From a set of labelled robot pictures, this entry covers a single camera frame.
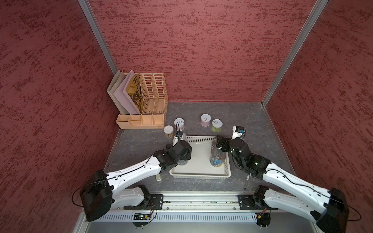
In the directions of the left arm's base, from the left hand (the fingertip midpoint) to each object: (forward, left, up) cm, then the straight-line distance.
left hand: (180, 150), depth 82 cm
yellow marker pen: (-13, -39, -10) cm, 42 cm away
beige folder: (+39, +43, +20) cm, 61 cm away
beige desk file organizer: (+46, +23, 0) cm, 52 cm away
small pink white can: (+23, +1, -5) cm, 23 cm away
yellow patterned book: (+39, +34, +10) cm, 53 cm away
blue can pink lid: (-5, -1, -6) cm, 8 cm away
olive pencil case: (-13, +12, -7) cm, 19 cm away
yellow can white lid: (+15, +9, -2) cm, 18 cm away
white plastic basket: (-5, -11, -11) cm, 16 cm away
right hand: (+3, -24, +7) cm, 25 cm away
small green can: (+22, -25, -5) cm, 34 cm away
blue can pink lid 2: (-4, -21, 0) cm, 21 cm away
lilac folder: (+29, +39, +15) cm, 51 cm away
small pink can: (+27, -16, -5) cm, 32 cm away
